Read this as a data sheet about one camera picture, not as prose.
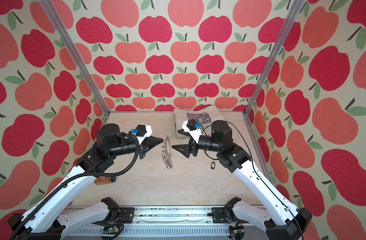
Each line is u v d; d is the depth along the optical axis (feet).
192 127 1.65
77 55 2.89
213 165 3.03
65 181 1.38
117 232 2.30
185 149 1.74
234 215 2.06
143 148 1.71
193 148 1.74
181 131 2.05
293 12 2.33
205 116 3.56
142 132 1.60
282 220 1.23
